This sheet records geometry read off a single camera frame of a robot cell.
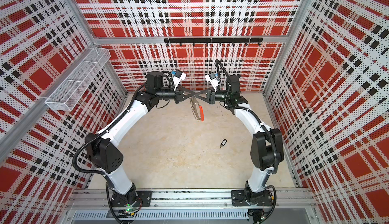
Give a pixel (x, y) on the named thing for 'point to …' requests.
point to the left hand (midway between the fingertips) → (194, 95)
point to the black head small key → (223, 143)
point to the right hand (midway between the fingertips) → (196, 96)
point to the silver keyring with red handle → (197, 109)
